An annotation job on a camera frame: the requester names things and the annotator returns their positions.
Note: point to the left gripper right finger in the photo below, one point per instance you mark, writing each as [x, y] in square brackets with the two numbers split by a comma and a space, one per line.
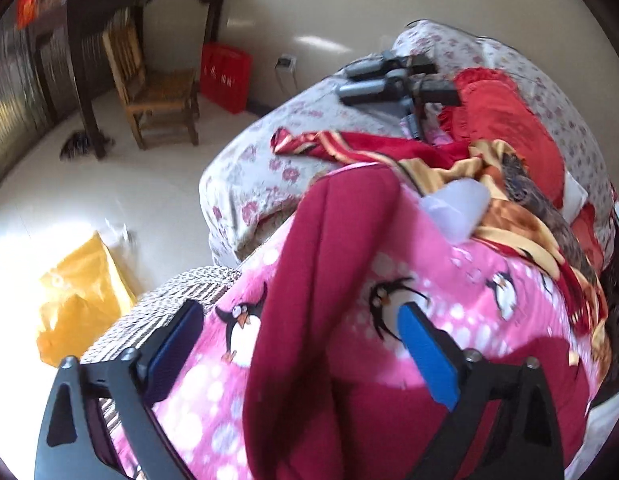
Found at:
[524, 441]

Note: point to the floral bed sheet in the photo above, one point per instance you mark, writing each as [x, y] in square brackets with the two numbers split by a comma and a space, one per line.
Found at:
[248, 191]

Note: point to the red gold patterned blanket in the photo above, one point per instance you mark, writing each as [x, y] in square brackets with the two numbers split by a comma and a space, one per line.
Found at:
[520, 220]

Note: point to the wall power socket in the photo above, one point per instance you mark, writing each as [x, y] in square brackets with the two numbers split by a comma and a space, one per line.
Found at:
[286, 63]

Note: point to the dark wooden table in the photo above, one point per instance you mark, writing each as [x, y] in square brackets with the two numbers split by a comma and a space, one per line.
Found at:
[80, 19]

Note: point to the pink penguin quilt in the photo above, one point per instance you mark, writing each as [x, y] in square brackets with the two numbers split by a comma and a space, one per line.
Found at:
[298, 373]

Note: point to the dark slippers on floor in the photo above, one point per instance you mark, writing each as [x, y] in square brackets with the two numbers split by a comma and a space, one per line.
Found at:
[76, 145]

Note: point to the red bag by wall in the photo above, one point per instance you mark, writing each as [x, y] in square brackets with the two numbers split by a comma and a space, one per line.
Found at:
[225, 76]

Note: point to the white plastic container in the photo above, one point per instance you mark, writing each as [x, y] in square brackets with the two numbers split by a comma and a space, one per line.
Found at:
[458, 208]

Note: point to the dark red fleece garment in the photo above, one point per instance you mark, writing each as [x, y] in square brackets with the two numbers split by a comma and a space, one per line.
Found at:
[386, 350]

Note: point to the black folded tripod stand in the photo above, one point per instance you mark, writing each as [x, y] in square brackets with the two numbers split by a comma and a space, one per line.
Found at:
[409, 81]

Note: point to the wooden chair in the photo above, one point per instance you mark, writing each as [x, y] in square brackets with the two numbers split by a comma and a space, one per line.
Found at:
[151, 100]

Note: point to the left red heart pillow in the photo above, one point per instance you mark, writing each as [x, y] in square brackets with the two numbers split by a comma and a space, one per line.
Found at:
[492, 109]

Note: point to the yellow plastic bag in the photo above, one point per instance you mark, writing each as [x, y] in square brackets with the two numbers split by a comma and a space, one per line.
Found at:
[85, 294]

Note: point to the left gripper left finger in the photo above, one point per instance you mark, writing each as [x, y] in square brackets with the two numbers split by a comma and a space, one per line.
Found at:
[74, 442]

